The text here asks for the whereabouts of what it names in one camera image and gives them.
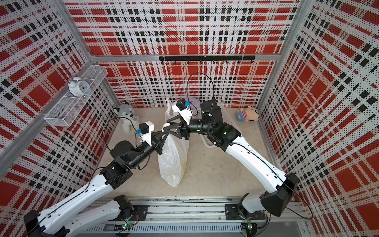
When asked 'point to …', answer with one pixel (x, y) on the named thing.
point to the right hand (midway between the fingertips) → (169, 126)
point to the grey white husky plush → (126, 110)
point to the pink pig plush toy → (249, 114)
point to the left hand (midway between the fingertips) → (171, 130)
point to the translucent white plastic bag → (173, 159)
